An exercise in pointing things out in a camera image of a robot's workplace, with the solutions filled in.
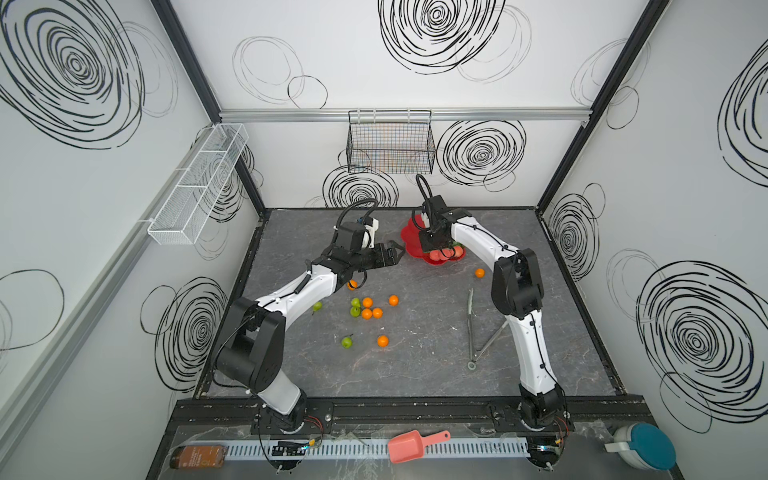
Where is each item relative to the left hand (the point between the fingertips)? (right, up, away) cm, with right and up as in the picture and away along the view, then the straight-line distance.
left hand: (397, 251), depth 85 cm
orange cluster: (-9, -19, +4) cm, 22 cm away
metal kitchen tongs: (+21, -31, -3) cm, 38 cm away
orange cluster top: (-9, -17, +8) cm, 20 cm away
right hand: (+10, +2, +17) cm, 20 cm away
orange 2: (-1, -16, +7) cm, 18 cm away
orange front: (-4, -26, -1) cm, 26 cm away
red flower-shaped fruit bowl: (+5, +5, +23) cm, 24 cm away
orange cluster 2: (-6, -19, +6) cm, 21 cm away
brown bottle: (-45, -44, -20) cm, 66 cm away
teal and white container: (+53, -41, -21) cm, 71 cm away
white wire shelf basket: (-53, +10, -12) cm, 56 cm away
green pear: (-25, -17, +6) cm, 31 cm away
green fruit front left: (-15, -26, -1) cm, 30 cm away
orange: (-11, -8, -10) cm, 17 cm away
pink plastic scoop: (+2, -45, -16) cm, 48 cm away
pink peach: (+14, -2, +16) cm, 22 cm away
